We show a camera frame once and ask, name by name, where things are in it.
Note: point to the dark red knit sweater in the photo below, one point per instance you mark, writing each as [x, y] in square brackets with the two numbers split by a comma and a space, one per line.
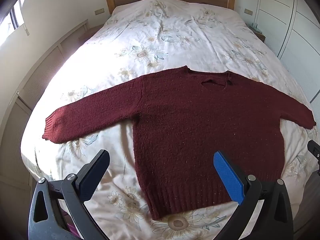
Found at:
[190, 130]

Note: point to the white wardrobe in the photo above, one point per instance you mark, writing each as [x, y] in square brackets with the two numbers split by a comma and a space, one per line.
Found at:
[292, 30]

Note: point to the clear glass tray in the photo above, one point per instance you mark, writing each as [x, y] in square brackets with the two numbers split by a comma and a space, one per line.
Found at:
[256, 28]

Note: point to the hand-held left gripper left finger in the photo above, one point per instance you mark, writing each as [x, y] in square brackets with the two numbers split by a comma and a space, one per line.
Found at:
[93, 177]

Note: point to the beige radiator cover cabinet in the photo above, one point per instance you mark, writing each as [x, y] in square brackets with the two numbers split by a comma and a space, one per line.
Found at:
[37, 75]

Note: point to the beige wall socket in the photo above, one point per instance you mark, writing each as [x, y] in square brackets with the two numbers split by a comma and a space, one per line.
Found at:
[248, 11]
[99, 11]

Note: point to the wooden nightstand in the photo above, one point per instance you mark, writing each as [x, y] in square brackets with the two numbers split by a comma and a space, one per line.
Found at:
[260, 37]

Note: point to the window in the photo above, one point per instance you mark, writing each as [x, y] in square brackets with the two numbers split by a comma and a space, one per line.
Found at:
[15, 12]

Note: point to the white floral bed blanket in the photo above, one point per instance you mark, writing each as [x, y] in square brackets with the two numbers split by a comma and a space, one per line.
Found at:
[170, 37]

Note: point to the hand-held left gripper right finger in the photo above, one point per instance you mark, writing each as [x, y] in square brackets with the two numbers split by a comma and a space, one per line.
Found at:
[228, 177]

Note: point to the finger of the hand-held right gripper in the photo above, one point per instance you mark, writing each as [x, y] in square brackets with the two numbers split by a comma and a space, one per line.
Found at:
[314, 152]

